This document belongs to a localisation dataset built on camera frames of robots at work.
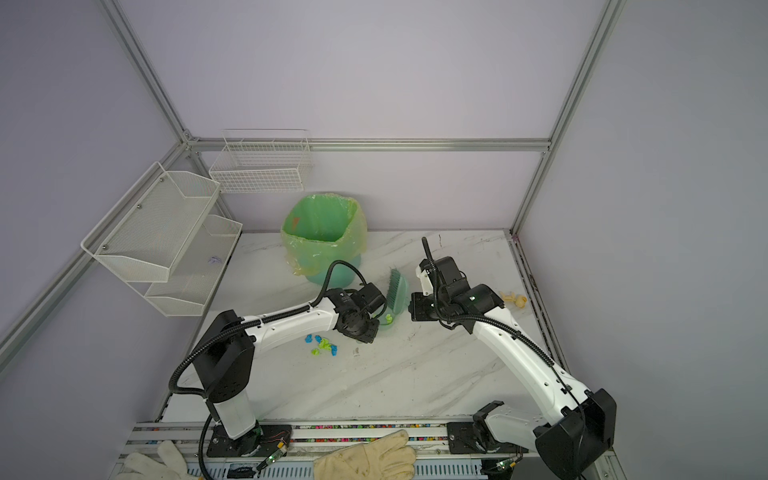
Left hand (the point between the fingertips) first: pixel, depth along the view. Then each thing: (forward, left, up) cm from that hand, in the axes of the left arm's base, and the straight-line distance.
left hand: (365, 334), depth 85 cm
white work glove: (-31, +53, -7) cm, 62 cm away
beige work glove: (-29, -7, -6) cm, 31 cm away
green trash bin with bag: (+38, +18, +5) cm, 42 cm away
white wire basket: (+48, +35, +27) cm, 65 cm away
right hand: (+1, -12, +14) cm, 18 cm away
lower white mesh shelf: (+19, +54, +5) cm, 58 cm away
